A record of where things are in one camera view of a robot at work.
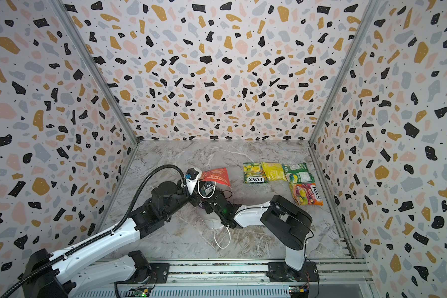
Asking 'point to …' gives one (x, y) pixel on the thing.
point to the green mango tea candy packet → (253, 172)
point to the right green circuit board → (298, 291)
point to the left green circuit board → (142, 292)
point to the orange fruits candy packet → (305, 194)
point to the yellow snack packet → (274, 171)
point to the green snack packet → (298, 174)
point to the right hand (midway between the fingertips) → (207, 194)
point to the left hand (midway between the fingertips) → (205, 180)
